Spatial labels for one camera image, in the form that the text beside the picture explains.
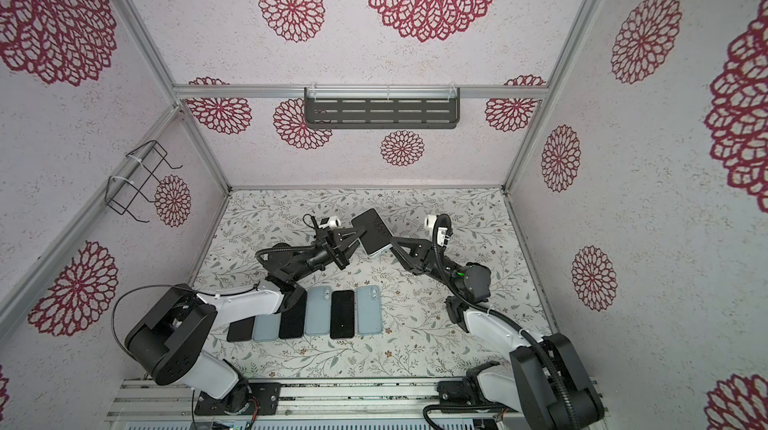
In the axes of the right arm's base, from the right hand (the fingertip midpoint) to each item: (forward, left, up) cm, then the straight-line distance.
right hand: (392, 246), depth 64 cm
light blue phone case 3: (0, +7, -34) cm, 35 cm away
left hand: (+6, +7, -3) cm, 9 cm away
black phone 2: (-4, +14, -30) cm, 33 cm away
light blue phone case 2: (-4, +22, -32) cm, 38 cm away
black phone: (-5, +29, -32) cm, 44 cm away
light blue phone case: (-7, +36, -32) cm, 49 cm away
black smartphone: (+6, +3, -4) cm, 8 cm away
